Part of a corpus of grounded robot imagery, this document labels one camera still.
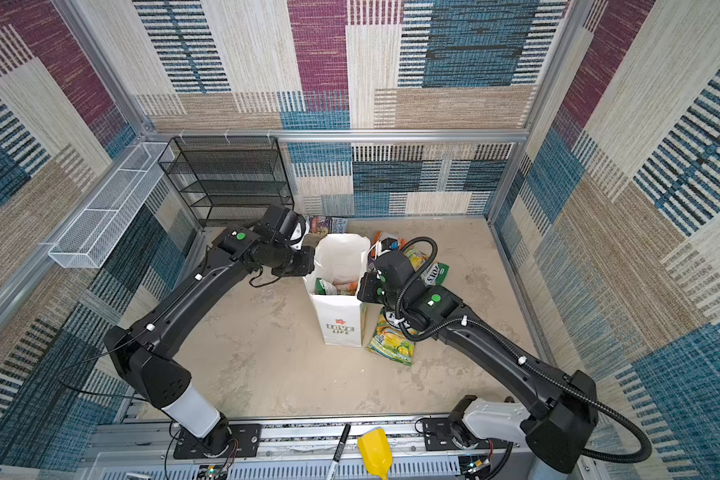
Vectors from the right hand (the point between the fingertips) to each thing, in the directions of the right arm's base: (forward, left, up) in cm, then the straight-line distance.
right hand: (361, 286), depth 74 cm
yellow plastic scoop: (-31, -2, -23) cm, 39 cm away
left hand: (+6, +11, +2) cm, 13 cm away
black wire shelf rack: (+50, +47, -6) cm, 69 cm away
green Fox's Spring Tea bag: (-6, -7, -21) cm, 23 cm away
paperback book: (+40, +12, -20) cm, 47 cm away
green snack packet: (+5, +11, -7) cm, 14 cm away
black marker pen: (-32, +7, -22) cm, 39 cm away
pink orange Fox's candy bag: (+10, +4, -17) cm, 21 cm away
